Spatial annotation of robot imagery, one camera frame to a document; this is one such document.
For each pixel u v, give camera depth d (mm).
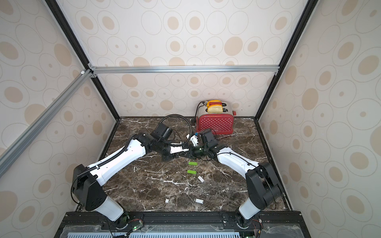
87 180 418
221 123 1000
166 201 799
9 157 507
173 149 696
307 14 699
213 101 1000
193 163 946
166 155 697
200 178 877
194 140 767
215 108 972
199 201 797
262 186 443
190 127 1149
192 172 903
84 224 733
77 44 799
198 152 719
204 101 1029
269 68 897
